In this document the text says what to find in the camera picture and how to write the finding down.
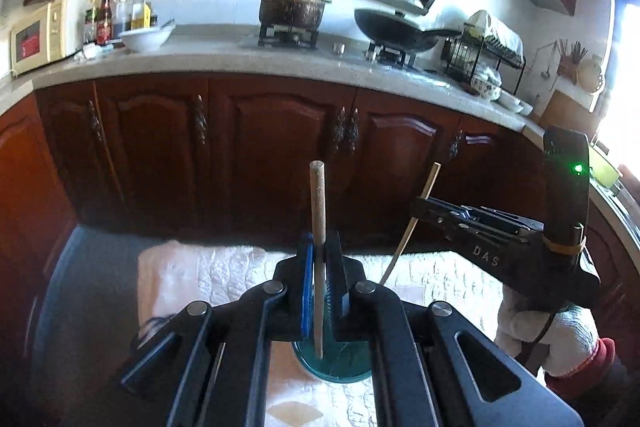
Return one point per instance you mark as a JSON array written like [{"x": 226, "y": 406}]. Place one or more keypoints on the yellow oil bottle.
[{"x": 140, "y": 14}]

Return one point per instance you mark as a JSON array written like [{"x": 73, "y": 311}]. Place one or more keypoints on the white gloved right hand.
[{"x": 571, "y": 335}]

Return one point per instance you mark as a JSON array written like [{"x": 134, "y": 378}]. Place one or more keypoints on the white bowl on counter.
[{"x": 146, "y": 39}]

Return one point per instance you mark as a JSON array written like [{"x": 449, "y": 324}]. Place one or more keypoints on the black dish drying rack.
[{"x": 462, "y": 57}]

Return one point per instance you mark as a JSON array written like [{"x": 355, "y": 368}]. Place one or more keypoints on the gas stove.
[{"x": 370, "y": 54}]

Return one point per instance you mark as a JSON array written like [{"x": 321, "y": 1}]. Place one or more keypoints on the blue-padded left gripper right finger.
[{"x": 431, "y": 366}]

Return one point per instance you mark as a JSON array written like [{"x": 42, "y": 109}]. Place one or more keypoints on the wooden chopstick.
[
  {"x": 317, "y": 173},
  {"x": 425, "y": 194}
]

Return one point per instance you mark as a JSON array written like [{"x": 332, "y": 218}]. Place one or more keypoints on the dark sauce bottle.
[{"x": 104, "y": 23}]

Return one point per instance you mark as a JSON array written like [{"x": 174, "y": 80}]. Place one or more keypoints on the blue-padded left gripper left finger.
[{"x": 205, "y": 342}]

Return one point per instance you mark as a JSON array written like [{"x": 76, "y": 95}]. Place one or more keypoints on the black wok pan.
[{"x": 394, "y": 31}]

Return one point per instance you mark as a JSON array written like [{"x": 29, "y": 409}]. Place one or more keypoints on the cooking pot with lid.
[{"x": 301, "y": 14}]

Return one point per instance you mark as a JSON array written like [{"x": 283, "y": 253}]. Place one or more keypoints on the dark wooden kitchen cabinets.
[{"x": 250, "y": 146}]

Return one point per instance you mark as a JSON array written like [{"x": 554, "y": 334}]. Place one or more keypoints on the pink quilted table cloth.
[{"x": 430, "y": 366}]

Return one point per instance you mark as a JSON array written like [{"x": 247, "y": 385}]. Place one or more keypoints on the floral ceramic utensil cup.
[{"x": 342, "y": 363}]

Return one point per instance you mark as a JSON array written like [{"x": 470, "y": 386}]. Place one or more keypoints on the stone kitchen countertop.
[{"x": 275, "y": 56}]

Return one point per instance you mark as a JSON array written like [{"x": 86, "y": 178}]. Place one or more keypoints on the white microwave oven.
[{"x": 48, "y": 35}]

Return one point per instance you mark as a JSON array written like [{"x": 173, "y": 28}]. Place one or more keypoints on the wooden cutting board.
[{"x": 562, "y": 111}]

